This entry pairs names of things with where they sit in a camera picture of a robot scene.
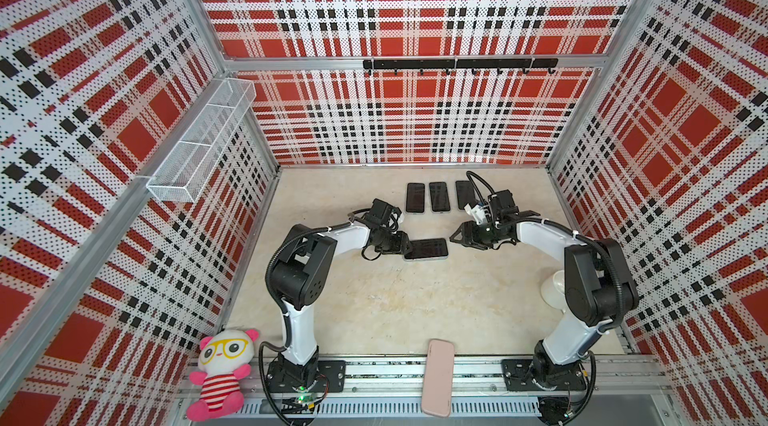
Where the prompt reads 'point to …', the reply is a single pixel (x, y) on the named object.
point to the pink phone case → (438, 376)
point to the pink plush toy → (224, 361)
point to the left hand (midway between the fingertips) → (405, 251)
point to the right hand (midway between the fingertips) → (457, 241)
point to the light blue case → (425, 259)
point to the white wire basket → (186, 168)
